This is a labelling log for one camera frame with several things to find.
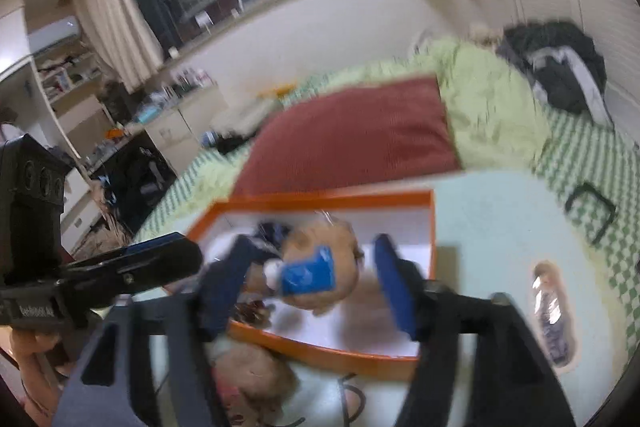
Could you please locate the blue tube with white cap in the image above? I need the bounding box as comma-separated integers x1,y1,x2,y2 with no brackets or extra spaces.
265,246,337,295

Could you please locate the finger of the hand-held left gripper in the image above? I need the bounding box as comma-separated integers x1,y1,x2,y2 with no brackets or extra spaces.
60,232,203,308

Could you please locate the black strap loop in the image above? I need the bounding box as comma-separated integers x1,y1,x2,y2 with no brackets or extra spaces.
565,184,618,245

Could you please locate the black chair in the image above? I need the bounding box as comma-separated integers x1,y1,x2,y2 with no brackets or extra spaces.
90,142,176,228

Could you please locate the dark item in box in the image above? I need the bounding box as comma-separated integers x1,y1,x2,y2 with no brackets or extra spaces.
255,222,291,253

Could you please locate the black and grey jacket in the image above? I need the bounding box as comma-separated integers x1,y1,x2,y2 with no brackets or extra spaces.
497,21,613,128

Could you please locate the dark cloth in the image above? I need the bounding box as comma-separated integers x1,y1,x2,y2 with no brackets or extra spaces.
202,129,256,155

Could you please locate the white wall shelf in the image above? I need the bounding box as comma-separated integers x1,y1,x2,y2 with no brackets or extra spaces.
30,47,116,158

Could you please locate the oval printed sticker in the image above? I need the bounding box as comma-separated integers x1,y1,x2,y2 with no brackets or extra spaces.
531,261,581,368

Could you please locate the light green blanket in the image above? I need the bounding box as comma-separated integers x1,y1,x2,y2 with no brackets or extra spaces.
415,38,556,178

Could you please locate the red pillow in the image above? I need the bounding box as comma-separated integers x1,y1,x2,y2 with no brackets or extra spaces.
235,77,461,198

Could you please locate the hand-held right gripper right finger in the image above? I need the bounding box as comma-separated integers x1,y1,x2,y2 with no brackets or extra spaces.
372,233,576,427

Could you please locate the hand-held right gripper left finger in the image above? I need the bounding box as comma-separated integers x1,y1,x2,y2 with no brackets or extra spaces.
55,234,266,427

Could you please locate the white air conditioner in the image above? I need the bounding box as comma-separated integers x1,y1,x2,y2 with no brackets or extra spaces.
27,17,83,55

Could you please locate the person's left hand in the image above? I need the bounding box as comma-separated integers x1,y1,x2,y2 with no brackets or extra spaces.
10,327,76,418

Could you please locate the beige curtain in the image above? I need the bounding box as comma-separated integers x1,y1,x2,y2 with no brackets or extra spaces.
70,0,166,92

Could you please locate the orange cardboard box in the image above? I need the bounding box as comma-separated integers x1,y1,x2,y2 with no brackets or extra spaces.
165,189,436,383

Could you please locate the brown plush toy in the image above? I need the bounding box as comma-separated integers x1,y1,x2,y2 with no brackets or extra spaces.
245,219,366,315
210,337,301,425

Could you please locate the white cabinet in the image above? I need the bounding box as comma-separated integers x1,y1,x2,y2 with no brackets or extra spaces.
132,84,231,178

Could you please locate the green checkered bed sheet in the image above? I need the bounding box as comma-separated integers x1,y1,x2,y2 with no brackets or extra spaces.
135,57,640,338

